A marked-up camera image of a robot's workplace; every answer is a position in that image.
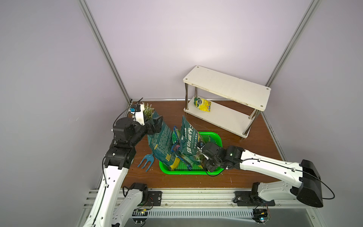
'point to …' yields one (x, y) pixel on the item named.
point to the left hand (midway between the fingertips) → (156, 116)
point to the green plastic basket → (206, 137)
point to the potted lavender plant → (148, 110)
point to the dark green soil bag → (160, 144)
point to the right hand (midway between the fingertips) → (205, 158)
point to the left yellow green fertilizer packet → (202, 104)
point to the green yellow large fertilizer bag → (190, 138)
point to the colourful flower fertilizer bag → (176, 148)
